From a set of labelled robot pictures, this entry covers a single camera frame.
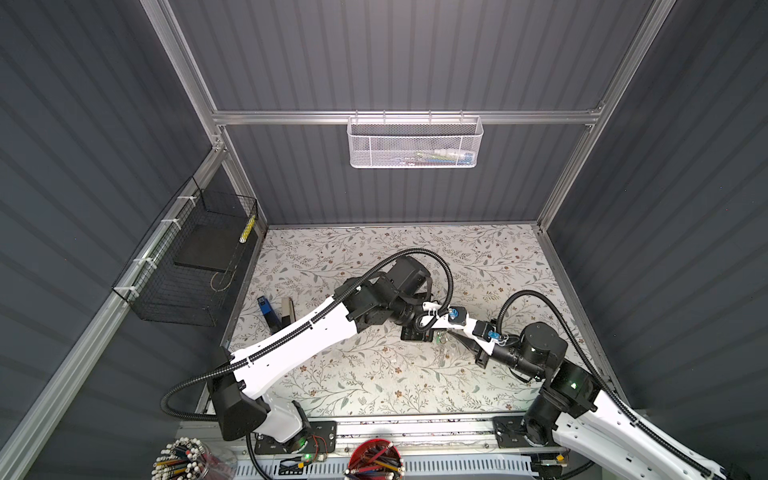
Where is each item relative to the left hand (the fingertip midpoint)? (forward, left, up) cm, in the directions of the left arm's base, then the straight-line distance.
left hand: (444, 321), depth 67 cm
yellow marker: (+27, +50, +2) cm, 57 cm away
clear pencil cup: (-22, +52, -8) cm, 57 cm away
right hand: (-1, -3, -2) cm, 4 cm away
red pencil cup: (-23, +17, -16) cm, 33 cm away
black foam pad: (+22, +56, +3) cm, 61 cm away
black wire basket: (+16, +63, +2) cm, 65 cm away
